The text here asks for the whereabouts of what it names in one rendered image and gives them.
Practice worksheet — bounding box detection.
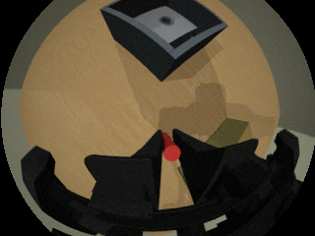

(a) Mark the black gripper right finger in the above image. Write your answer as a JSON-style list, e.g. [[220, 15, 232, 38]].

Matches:
[[173, 129, 259, 205]]

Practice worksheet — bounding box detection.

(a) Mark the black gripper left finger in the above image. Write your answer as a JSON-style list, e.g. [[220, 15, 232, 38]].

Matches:
[[84, 129, 162, 209]]

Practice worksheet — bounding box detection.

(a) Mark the red peg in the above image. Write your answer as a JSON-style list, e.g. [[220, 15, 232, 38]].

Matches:
[[162, 133, 181, 161]]

